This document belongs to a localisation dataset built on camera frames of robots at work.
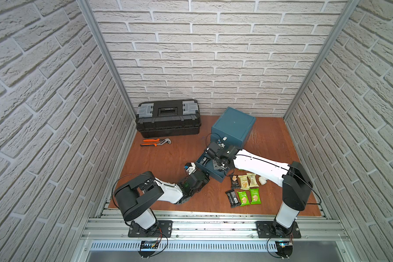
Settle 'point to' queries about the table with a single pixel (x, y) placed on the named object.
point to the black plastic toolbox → (168, 119)
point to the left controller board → (148, 248)
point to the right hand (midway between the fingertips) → (222, 162)
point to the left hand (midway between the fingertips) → (213, 172)
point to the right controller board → (284, 248)
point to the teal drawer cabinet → (232, 127)
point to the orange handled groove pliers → (162, 141)
